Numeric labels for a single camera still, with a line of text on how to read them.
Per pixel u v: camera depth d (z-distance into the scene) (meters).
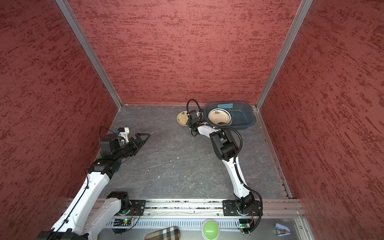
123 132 0.71
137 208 0.73
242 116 1.16
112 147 0.59
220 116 1.08
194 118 0.87
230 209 0.74
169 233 0.65
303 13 0.73
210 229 0.67
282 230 0.68
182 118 1.13
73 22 0.76
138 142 0.68
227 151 0.63
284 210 0.75
